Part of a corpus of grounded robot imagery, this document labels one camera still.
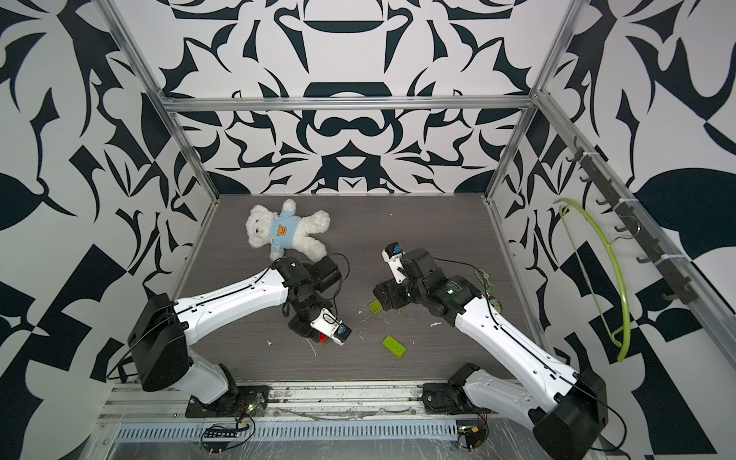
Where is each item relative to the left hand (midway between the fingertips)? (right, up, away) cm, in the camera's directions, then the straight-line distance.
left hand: (321, 318), depth 79 cm
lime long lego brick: (+20, -9, +4) cm, 22 cm away
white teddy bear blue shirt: (-15, +24, +20) cm, 35 cm away
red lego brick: (+1, -4, -5) cm, 6 cm away
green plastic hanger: (+64, +3, -20) cm, 67 cm away
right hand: (+18, +11, -2) cm, 21 cm away
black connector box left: (-25, -26, -6) cm, 37 cm away
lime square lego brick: (+15, 0, +10) cm, 18 cm away
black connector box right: (+38, -26, -8) cm, 47 cm away
